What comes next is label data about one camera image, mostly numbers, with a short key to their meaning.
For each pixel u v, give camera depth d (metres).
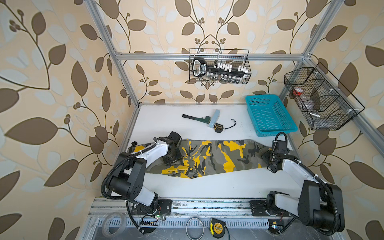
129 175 0.45
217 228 0.67
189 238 0.64
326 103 0.73
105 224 0.68
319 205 0.41
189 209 0.75
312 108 0.81
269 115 1.14
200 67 0.85
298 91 0.81
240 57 0.91
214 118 1.08
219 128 1.02
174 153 0.77
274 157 0.66
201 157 0.91
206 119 1.09
